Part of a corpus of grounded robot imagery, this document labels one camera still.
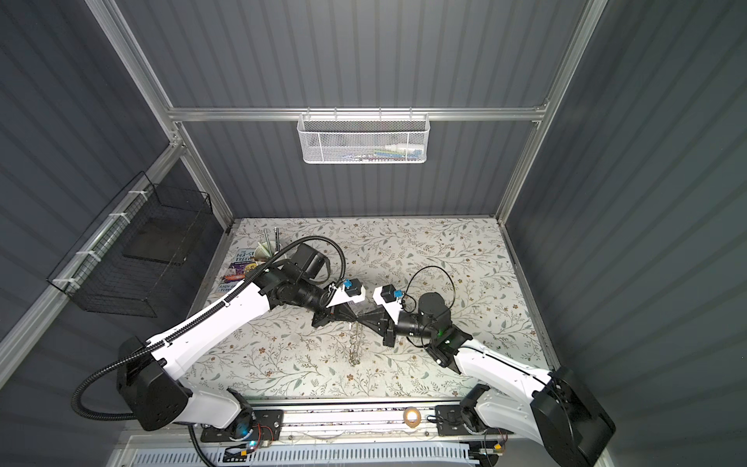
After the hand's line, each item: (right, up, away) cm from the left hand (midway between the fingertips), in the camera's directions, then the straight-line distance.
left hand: (354, 315), depth 73 cm
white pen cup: (-33, +16, +26) cm, 45 cm away
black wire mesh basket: (-58, +14, 0) cm, 59 cm away
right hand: (+2, -1, -2) cm, 3 cm away
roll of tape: (+15, -29, +1) cm, 32 cm away
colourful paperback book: (-43, +11, +31) cm, 54 cm away
